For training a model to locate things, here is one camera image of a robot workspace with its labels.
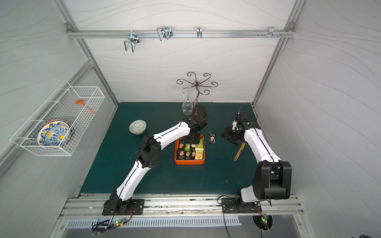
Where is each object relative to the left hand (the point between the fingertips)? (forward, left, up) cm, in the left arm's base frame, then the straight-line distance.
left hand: (195, 143), depth 94 cm
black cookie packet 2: (-8, +5, -1) cm, 9 cm away
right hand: (-1, -18, +9) cm, 21 cm away
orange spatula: (+7, +61, +29) cm, 68 cm away
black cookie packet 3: (-1, +9, -2) cm, 9 cm away
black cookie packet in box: (-7, +9, 0) cm, 12 cm away
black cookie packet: (+5, -11, -2) cm, 13 cm away
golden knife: (-1, -31, -3) cm, 31 cm away
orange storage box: (-12, +3, -1) cm, 13 cm away
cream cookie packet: (-7, -2, 0) cm, 7 cm away
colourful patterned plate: (-14, +59, +32) cm, 69 cm away
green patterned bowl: (+13, +41, -1) cm, 43 cm away
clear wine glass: (+15, +5, +18) cm, 24 cm away
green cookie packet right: (-2, -4, +1) cm, 4 cm away
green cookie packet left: (-3, +5, -1) cm, 6 cm away
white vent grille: (-43, +50, -4) cm, 66 cm away
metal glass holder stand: (+24, -1, +28) cm, 37 cm away
